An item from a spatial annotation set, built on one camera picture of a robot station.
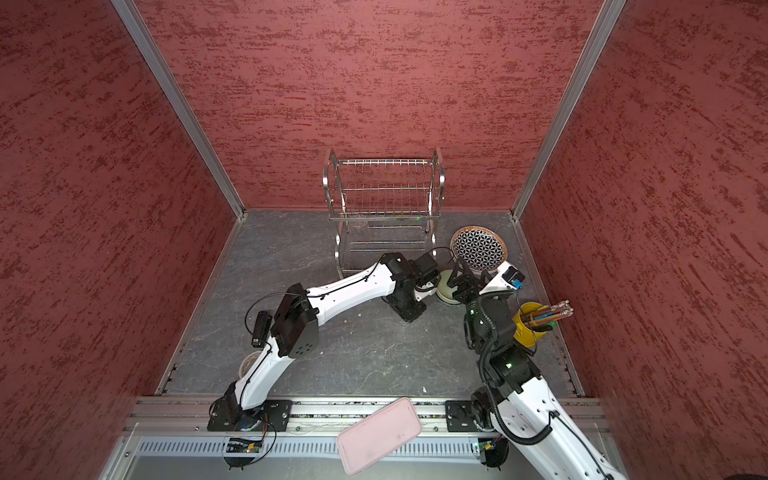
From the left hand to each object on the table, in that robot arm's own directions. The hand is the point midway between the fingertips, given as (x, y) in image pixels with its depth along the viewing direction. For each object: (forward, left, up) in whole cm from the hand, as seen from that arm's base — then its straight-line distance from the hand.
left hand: (407, 320), depth 84 cm
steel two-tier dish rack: (+42, +9, +5) cm, 43 cm away
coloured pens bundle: (-1, -38, +8) cm, 38 cm away
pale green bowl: (+9, -11, +2) cm, 15 cm away
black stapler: (-2, +43, -4) cm, 43 cm away
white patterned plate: (+30, -27, -5) cm, 41 cm away
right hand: (+5, -13, +20) cm, 24 cm away
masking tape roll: (-11, +45, -6) cm, 47 cm away
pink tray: (-28, +8, -5) cm, 29 cm away
